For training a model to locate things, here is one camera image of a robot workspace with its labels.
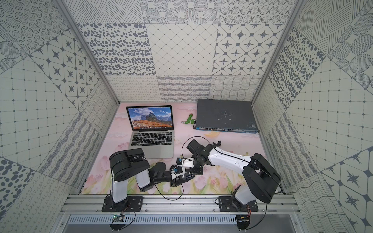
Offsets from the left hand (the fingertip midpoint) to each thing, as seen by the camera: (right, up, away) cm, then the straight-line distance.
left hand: (186, 170), depth 85 cm
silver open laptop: (-24, +22, +16) cm, 37 cm away
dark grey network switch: (+29, +32, +22) cm, 49 cm away
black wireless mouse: (+1, -2, -4) cm, 4 cm away
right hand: (+5, +2, -2) cm, 5 cm away
